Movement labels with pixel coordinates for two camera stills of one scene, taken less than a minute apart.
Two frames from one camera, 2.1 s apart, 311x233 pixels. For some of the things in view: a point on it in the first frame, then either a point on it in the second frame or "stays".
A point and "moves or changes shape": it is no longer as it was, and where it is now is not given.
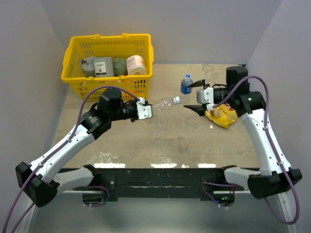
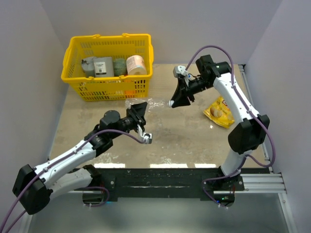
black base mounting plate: (209, 184) stays
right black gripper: (199, 109) to (184, 90)
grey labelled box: (98, 66) stays
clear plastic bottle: (165, 103) moves or changes shape
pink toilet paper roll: (135, 65) stays
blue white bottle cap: (177, 100) moves or changes shape
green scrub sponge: (120, 67) stays
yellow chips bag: (227, 114) stays
